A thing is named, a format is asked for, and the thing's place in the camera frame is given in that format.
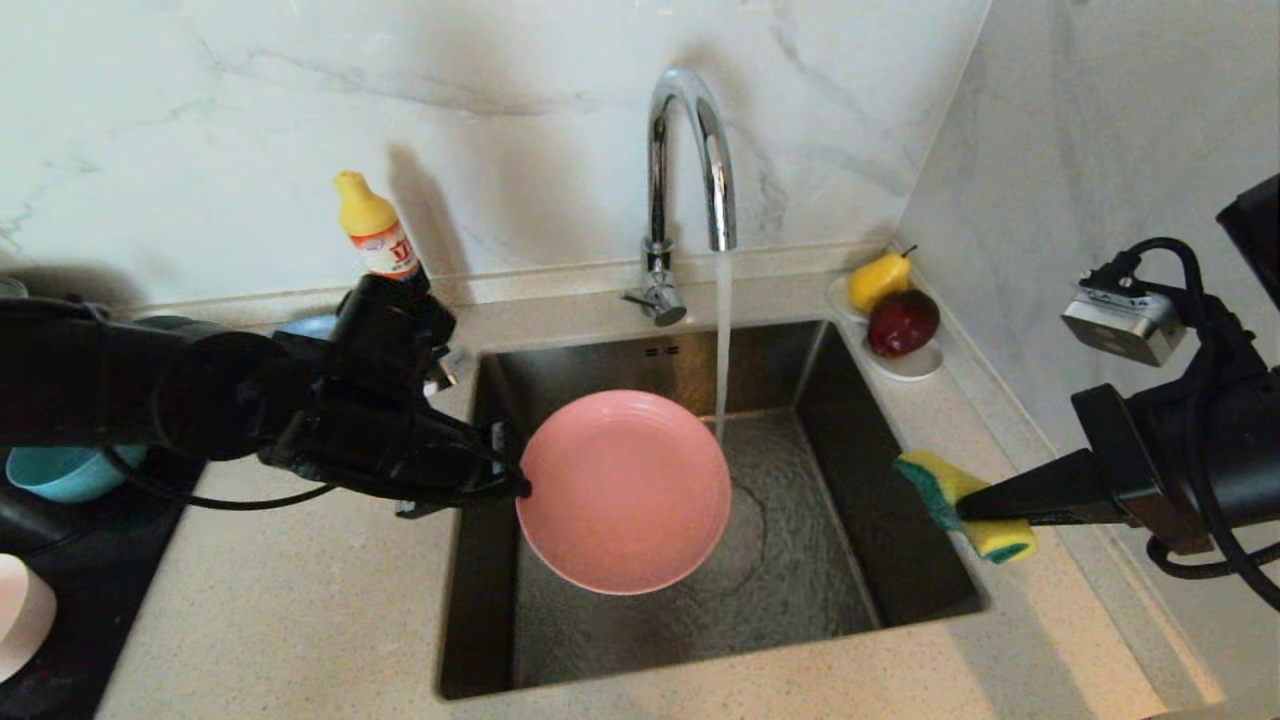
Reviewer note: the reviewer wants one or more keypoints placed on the black induction cooktop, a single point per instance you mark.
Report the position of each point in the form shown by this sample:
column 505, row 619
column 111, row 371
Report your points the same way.
column 80, row 600

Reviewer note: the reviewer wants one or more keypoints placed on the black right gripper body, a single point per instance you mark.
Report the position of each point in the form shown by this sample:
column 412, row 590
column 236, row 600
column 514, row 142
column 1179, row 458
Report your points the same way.
column 1190, row 460

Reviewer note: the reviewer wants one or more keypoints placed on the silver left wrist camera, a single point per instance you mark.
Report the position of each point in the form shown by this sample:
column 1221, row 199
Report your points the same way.
column 448, row 372

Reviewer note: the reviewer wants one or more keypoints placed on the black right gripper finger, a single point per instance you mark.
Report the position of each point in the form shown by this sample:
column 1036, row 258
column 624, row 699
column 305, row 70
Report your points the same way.
column 1050, row 495

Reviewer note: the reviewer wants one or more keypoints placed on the small light pink plate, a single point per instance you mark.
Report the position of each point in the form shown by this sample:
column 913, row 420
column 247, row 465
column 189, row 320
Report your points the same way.
column 20, row 615

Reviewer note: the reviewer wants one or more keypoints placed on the stainless steel sink basin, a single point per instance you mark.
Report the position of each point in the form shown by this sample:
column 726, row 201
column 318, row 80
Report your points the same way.
column 800, row 600

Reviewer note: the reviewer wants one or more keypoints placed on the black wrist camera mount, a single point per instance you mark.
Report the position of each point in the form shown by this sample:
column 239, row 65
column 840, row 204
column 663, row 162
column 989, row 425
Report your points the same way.
column 395, row 325
column 1255, row 240

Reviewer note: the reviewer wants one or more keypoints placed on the blue plate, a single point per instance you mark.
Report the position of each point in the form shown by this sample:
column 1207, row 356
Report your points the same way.
column 312, row 327

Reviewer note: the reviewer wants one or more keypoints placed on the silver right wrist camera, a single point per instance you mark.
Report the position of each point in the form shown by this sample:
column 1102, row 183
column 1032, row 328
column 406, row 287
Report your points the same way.
column 1120, row 325

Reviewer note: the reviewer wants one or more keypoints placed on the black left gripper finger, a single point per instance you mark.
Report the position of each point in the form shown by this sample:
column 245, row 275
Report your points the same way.
column 460, row 503
column 505, row 455

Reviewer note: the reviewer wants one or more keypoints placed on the yellow sponge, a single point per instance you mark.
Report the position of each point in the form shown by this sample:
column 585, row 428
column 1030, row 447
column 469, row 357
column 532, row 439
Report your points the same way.
column 935, row 480

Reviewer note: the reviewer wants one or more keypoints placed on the large pink plate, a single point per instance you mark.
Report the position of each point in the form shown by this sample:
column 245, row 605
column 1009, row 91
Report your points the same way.
column 625, row 490

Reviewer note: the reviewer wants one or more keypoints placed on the small white fruit dish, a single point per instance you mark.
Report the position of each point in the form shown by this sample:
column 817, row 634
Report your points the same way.
column 916, row 366

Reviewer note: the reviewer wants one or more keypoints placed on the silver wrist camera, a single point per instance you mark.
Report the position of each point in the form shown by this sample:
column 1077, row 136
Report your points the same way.
column 448, row 372
column 1120, row 325

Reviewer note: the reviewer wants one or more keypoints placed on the chrome gooseneck faucet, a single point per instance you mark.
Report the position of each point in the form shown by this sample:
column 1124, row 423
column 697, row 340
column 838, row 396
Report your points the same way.
column 712, row 170

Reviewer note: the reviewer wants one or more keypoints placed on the teal bowl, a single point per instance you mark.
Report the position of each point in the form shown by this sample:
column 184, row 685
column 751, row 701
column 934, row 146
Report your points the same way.
column 65, row 478

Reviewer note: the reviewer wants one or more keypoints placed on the orange yellow dish soap bottle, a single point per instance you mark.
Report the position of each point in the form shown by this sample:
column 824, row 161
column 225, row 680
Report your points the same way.
column 372, row 235

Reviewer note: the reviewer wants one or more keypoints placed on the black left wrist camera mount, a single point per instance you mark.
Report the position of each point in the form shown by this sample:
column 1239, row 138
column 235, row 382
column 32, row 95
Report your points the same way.
column 395, row 325

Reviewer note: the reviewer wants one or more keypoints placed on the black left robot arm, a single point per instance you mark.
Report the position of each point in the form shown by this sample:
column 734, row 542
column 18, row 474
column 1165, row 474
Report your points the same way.
column 110, row 375

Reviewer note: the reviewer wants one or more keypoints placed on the dark red apple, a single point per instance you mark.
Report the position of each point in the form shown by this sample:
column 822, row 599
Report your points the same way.
column 905, row 322

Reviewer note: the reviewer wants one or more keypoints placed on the yellow pear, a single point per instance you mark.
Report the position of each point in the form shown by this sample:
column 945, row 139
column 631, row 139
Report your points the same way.
column 876, row 282

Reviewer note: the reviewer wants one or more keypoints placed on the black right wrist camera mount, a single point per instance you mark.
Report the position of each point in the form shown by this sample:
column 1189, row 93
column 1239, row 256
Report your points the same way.
column 1255, row 240

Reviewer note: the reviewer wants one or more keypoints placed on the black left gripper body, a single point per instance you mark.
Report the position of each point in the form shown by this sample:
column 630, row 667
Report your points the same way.
column 370, row 440

